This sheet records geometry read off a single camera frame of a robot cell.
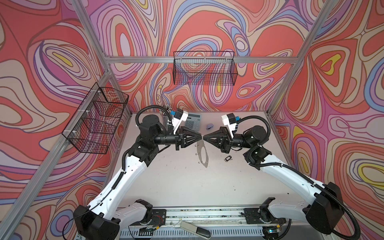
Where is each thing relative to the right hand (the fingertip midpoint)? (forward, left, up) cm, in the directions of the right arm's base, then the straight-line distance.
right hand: (204, 142), depth 59 cm
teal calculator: (+42, +4, -33) cm, 54 cm away
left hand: (0, +1, +2) cm, 2 cm away
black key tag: (+12, -18, -36) cm, 42 cm away
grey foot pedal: (-27, +2, -32) cm, 42 cm away
